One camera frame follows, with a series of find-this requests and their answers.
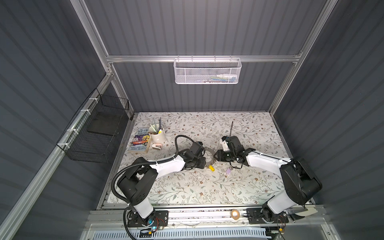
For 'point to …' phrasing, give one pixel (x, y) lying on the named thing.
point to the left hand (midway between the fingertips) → (204, 162)
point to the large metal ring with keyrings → (213, 160)
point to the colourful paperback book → (141, 141)
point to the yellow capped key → (212, 169)
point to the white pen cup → (157, 133)
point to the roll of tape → (235, 218)
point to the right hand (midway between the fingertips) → (217, 156)
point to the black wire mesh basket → (93, 130)
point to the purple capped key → (228, 171)
